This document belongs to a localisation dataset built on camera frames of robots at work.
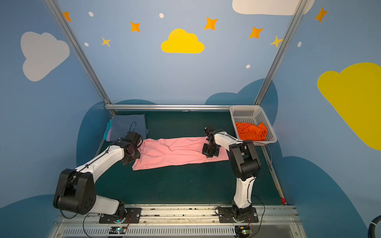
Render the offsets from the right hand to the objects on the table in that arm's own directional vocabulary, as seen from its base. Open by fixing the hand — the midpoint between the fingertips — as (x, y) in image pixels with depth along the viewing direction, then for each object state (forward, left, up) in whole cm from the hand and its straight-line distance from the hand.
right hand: (208, 154), depth 96 cm
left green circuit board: (-44, +44, 0) cm, 62 cm away
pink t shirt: (+1, +23, 0) cm, 23 cm away
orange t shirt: (+18, -29, +3) cm, 34 cm away
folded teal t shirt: (+17, +74, +3) cm, 76 cm away
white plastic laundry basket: (+38, -37, +1) cm, 53 cm away
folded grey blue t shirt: (+17, +62, +8) cm, 64 cm away
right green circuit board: (-40, -18, -1) cm, 44 cm away
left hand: (-8, +45, +6) cm, 46 cm away
